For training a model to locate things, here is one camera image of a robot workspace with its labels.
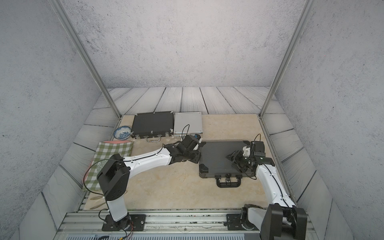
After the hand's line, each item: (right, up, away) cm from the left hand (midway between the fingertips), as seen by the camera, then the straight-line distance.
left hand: (202, 156), depth 85 cm
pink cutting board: (-59, +7, +19) cm, 62 cm away
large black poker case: (+6, -4, -3) cm, 8 cm away
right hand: (+15, -1, -3) cm, 15 cm away
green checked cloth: (-65, 0, +14) cm, 66 cm away
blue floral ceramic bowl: (-57, +13, +22) cm, 62 cm away
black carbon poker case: (-35, +17, +24) cm, 46 cm away
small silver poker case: (-8, +19, -13) cm, 24 cm away
